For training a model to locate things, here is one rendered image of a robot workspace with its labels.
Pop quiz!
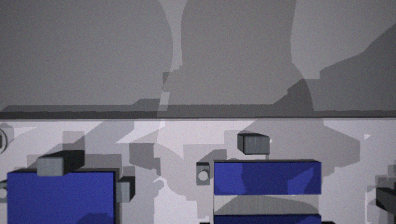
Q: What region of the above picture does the grey fixture plate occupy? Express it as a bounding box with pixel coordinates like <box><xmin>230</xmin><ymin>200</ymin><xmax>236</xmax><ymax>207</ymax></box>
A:
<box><xmin>0</xmin><ymin>118</ymin><xmax>396</xmax><ymax>224</ymax></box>

